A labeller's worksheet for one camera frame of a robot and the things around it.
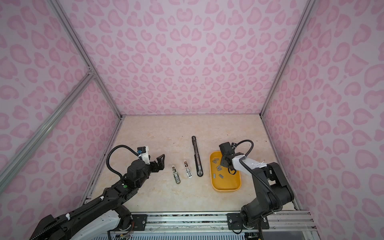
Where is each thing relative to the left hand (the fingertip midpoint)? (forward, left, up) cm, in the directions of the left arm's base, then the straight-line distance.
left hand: (158, 153), depth 81 cm
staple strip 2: (-2, -34, -16) cm, 38 cm away
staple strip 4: (-7, -31, -14) cm, 35 cm away
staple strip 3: (-7, -35, -16) cm, 39 cm away
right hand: (+2, -40, -14) cm, 43 cm away
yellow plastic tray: (-9, -35, -15) cm, 39 cm away
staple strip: (+3, -32, -15) cm, 36 cm away
